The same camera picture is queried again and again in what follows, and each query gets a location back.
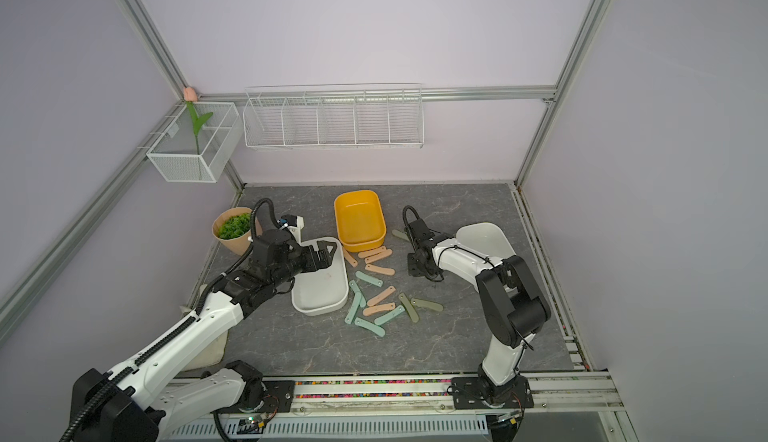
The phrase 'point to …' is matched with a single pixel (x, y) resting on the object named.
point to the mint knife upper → (368, 278)
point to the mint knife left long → (354, 307)
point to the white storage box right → (486, 238)
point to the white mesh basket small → (181, 156)
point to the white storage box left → (322, 290)
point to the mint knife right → (389, 315)
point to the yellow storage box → (360, 220)
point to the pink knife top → (371, 252)
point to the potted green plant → (233, 226)
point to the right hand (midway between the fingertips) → (419, 265)
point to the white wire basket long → (334, 116)
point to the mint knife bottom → (369, 326)
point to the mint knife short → (356, 289)
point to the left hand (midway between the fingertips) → (324, 249)
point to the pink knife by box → (353, 261)
